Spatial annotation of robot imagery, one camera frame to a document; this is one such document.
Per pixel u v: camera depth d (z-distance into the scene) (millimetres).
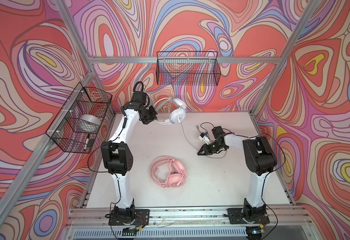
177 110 770
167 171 849
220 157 957
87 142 721
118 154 517
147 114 768
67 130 702
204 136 928
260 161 532
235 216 730
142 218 722
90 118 735
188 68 959
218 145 794
